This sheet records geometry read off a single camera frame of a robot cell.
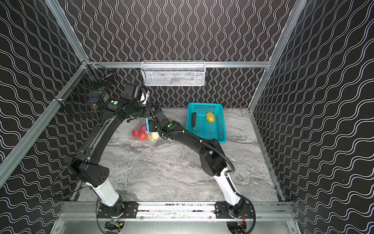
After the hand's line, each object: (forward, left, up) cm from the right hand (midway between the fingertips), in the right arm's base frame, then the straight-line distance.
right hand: (152, 124), depth 90 cm
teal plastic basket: (+11, -33, -19) cm, 40 cm away
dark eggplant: (+17, -26, -14) cm, 34 cm away
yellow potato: (-5, +2, -6) cm, 8 cm away
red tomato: (0, +13, -9) cm, 16 cm away
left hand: (-2, -5, +14) cm, 15 cm away
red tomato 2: (-6, +4, +3) cm, 8 cm away
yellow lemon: (+18, -38, -13) cm, 44 cm away
